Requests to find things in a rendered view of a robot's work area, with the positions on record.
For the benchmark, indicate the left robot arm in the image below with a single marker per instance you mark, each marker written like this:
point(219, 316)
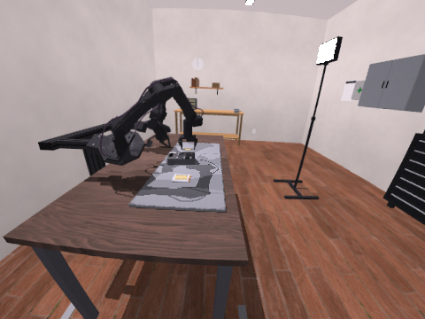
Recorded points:
point(157, 116)

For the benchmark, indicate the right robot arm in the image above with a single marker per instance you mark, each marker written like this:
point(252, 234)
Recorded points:
point(158, 93)

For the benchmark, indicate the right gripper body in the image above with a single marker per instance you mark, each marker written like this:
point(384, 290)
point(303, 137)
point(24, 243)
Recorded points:
point(187, 134)

